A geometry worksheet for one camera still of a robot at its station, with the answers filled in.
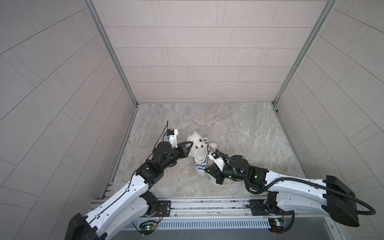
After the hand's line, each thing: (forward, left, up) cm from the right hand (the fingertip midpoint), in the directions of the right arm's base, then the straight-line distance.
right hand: (205, 174), depth 70 cm
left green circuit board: (-18, +27, -10) cm, 34 cm away
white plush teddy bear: (+9, +2, +7) cm, 11 cm away
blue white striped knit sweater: (+4, +1, +1) cm, 4 cm away
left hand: (+12, +3, +9) cm, 15 cm away
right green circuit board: (-20, -31, -14) cm, 40 cm away
